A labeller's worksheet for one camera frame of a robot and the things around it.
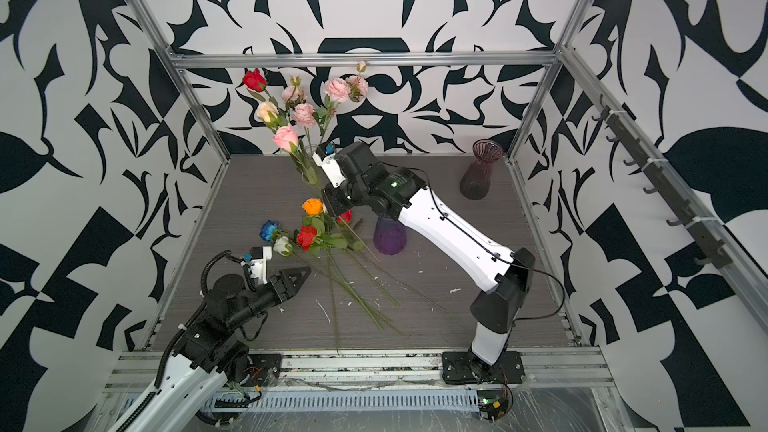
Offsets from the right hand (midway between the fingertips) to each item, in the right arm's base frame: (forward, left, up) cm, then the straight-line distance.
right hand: (324, 191), depth 70 cm
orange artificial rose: (+16, +11, -28) cm, 34 cm away
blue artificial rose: (+6, +23, -26) cm, 35 cm away
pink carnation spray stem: (+25, +9, +2) cm, 27 cm away
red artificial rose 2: (+13, 0, -30) cm, 32 cm away
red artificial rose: (+4, +10, -26) cm, 28 cm away
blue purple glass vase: (+2, -15, -25) cm, 29 cm away
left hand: (-11, +6, -16) cm, 21 cm away
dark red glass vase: (+22, -44, -24) cm, 54 cm away
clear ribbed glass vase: (+5, +3, 0) cm, 6 cm away
